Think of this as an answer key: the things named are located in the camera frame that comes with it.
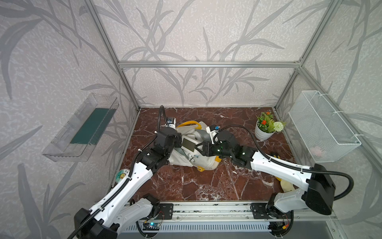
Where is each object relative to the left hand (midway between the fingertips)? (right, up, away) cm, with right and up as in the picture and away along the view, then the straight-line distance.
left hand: (177, 132), depth 76 cm
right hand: (+10, -7, -2) cm, 13 cm away
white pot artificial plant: (+53, +2, +16) cm, 55 cm away
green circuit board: (-10, -45, -5) cm, 46 cm away
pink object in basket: (+70, -9, -3) cm, 70 cm away
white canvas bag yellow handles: (+7, -10, -2) cm, 13 cm away
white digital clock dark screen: (+6, -6, +1) cm, 9 cm away
